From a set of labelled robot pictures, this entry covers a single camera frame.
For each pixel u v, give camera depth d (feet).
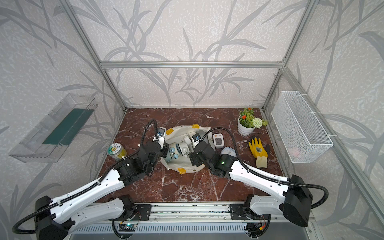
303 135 2.02
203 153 1.80
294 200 1.27
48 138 2.10
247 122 3.08
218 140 3.23
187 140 2.94
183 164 2.71
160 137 1.99
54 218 1.28
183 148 2.91
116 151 2.86
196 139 2.18
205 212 2.47
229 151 3.04
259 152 3.04
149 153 1.70
